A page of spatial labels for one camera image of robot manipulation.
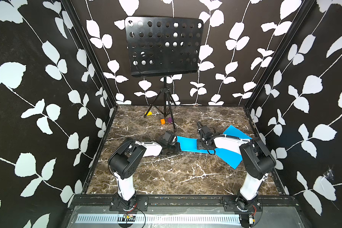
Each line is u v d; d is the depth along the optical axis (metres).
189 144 0.96
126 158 0.49
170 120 1.07
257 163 0.49
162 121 1.08
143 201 0.76
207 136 0.76
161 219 0.70
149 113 1.13
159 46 0.70
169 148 0.80
